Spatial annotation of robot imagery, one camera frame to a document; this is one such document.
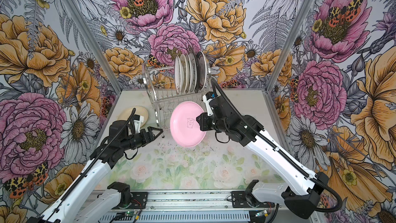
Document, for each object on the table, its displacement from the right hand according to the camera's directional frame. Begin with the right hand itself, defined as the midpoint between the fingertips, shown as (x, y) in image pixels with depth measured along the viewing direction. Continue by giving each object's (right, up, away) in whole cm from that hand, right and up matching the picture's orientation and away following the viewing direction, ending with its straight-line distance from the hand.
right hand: (199, 124), depth 67 cm
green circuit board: (-32, -41, +5) cm, 52 cm away
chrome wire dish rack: (-32, +24, +57) cm, 69 cm away
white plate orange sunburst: (-12, +25, +19) cm, 34 cm away
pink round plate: (-7, -1, +3) cm, 8 cm away
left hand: (-20, -8, +10) cm, 24 cm away
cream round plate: (-51, +2, +39) cm, 65 cm away
